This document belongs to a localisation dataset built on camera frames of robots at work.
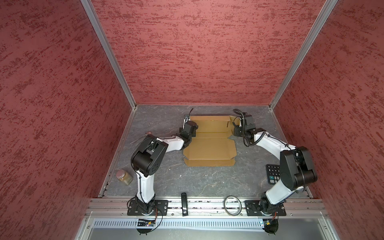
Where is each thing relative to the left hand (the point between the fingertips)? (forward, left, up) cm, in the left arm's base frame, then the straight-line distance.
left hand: (189, 128), depth 100 cm
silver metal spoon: (0, +30, -6) cm, 31 cm away
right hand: (-4, -31, +3) cm, 32 cm away
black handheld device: (-45, 0, -2) cm, 45 cm away
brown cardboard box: (-11, -15, -5) cm, 19 cm away
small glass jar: (-34, +32, +4) cm, 47 cm away
